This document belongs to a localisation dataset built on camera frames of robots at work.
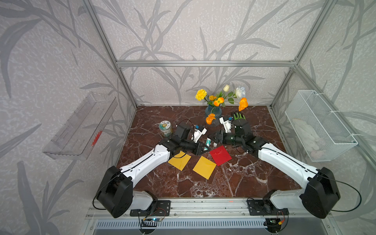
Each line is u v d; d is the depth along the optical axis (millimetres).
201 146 705
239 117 1113
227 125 722
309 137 766
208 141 752
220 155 937
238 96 823
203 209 752
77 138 675
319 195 401
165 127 963
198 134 721
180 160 902
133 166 457
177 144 613
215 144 959
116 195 407
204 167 893
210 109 994
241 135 615
